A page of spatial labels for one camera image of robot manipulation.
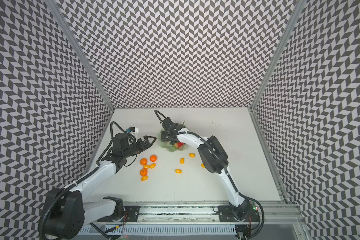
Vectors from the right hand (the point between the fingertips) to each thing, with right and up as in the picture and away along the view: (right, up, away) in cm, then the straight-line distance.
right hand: (166, 137), depth 98 cm
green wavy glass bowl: (+1, -6, -1) cm, 6 cm away
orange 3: (-11, -18, -14) cm, 26 cm away
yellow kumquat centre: (+8, -19, -11) cm, 23 cm away
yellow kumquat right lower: (+23, -16, -9) cm, 30 cm away
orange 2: (-7, -12, -8) cm, 16 cm away
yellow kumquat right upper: (+17, -11, -5) cm, 20 cm away
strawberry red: (+8, -5, -2) cm, 9 cm away
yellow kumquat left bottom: (-10, -21, -15) cm, 28 cm away
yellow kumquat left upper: (-7, -15, -11) cm, 20 cm away
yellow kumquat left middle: (-10, -16, -10) cm, 22 cm away
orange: (-13, -14, -9) cm, 21 cm away
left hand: (-6, -1, -14) cm, 15 cm away
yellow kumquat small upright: (+11, -13, -9) cm, 19 cm away
